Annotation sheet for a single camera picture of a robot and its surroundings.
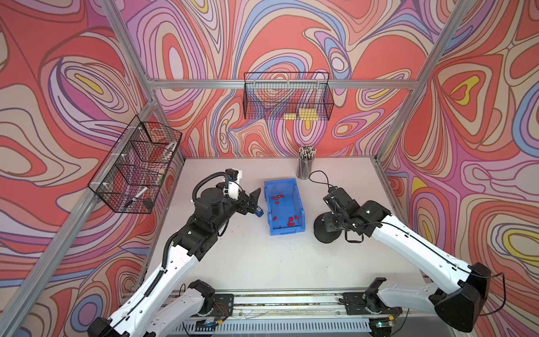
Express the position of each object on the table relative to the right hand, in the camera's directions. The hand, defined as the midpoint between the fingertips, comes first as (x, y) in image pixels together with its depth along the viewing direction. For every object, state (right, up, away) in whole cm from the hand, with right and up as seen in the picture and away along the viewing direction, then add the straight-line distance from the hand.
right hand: (333, 225), depth 77 cm
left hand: (-30, +15, -7) cm, 35 cm away
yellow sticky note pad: (-7, +46, +14) cm, 49 cm away
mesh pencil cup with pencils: (-6, +25, +24) cm, 36 cm away
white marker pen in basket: (-71, +11, -4) cm, 72 cm away
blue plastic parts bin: (-16, 0, +22) cm, 27 cm away
